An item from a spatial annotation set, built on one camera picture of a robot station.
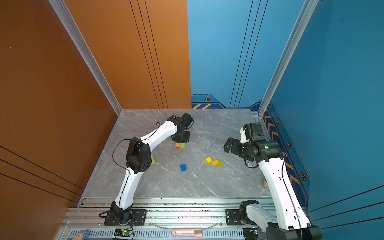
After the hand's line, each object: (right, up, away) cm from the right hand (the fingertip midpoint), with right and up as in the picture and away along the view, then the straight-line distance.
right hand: (230, 148), depth 72 cm
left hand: (-24, +2, +25) cm, 35 cm away
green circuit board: (-52, -40, -1) cm, 66 cm away
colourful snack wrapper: (-69, -39, -4) cm, 79 cm away
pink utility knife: (-17, -39, -2) cm, 43 cm away
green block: (-26, -2, +24) cm, 35 cm away
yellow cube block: (-9, -11, +20) cm, 24 cm away
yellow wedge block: (-4, -12, +19) cm, 23 cm away
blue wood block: (-25, -15, +20) cm, 35 cm away
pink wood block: (-29, -1, +24) cm, 38 cm away
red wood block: (-29, -3, +27) cm, 40 cm away
